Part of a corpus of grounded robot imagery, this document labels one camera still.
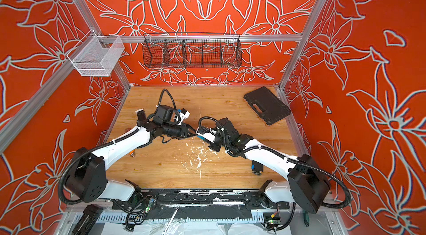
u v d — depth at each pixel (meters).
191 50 0.99
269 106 1.04
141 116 1.02
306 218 0.68
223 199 0.74
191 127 0.75
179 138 0.73
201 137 0.71
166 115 0.67
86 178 0.42
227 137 0.62
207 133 0.67
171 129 0.71
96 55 0.92
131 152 0.54
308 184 0.41
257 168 0.81
